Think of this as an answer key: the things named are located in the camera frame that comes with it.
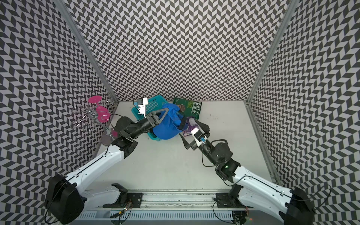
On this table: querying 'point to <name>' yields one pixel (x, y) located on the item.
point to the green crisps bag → (189, 108)
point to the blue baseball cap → (168, 127)
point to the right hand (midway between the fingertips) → (189, 128)
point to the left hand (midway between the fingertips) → (169, 111)
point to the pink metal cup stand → (96, 110)
